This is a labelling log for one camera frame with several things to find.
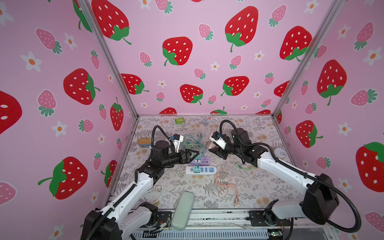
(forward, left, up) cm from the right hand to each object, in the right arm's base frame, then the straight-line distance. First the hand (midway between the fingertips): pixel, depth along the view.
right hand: (211, 145), depth 79 cm
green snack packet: (+33, +27, -18) cm, 46 cm away
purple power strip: (-1, +4, -18) cm, 18 cm away
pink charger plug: (-2, -1, +2) cm, 3 cm away
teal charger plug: (-9, +7, -13) cm, 17 cm away
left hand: (-7, +8, +2) cm, 11 cm away
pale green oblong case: (-30, +12, -17) cm, 37 cm away
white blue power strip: (-7, +3, -18) cm, 19 cm away
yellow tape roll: (+10, -44, -16) cm, 47 cm away
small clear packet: (+37, +4, -19) cm, 42 cm away
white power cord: (-32, +23, +12) cm, 41 cm away
